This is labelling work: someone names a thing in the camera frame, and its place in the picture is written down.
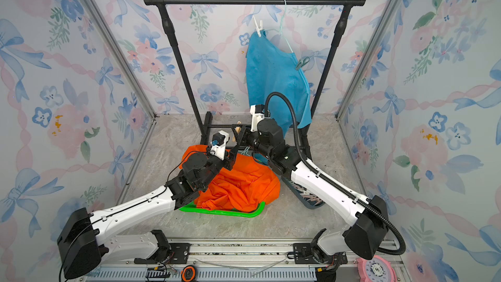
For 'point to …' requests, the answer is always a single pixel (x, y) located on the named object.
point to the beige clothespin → (238, 130)
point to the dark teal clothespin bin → (310, 198)
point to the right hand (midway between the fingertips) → (235, 125)
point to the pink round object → (376, 269)
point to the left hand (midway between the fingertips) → (234, 140)
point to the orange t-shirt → (249, 183)
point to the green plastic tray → (193, 207)
